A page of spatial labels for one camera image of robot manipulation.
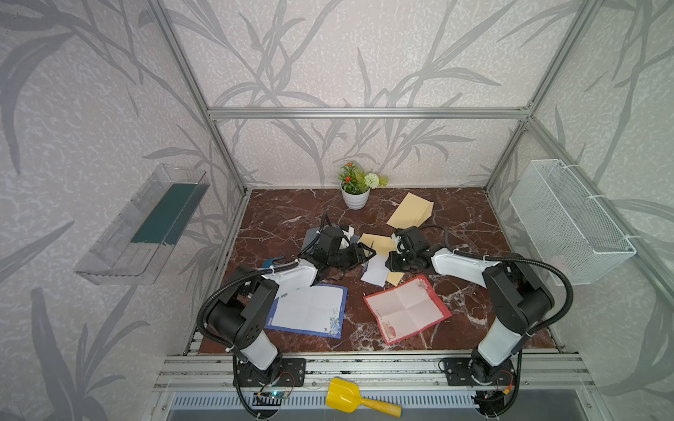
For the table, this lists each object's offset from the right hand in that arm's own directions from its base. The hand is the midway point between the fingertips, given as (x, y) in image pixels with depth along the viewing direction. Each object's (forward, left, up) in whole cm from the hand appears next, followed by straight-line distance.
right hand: (385, 262), depth 94 cm
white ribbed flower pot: (+27, +10, +3) cm, 29 cm away
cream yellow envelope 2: (+25, -14, -2) cm, 29 cm away
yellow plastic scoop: (-39, +14, -2) cm, 42 cm away
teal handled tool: (+1, +43, -2) cm, 43 cm away
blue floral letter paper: (-16, +23, -2) cm, 28 cm away
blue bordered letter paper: (-3, +4, -1) cm, 5 cm away
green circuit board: (-39, +33, -2) cm, 51 cm away
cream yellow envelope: (+7, 0, 0) cm, 7 cm away
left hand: (-3, +5, +9) cm, 10 cm away
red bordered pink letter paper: (-16, -6, -4) cm, 17 cm away
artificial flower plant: (+29, +11, +14) cm, 34 cm away
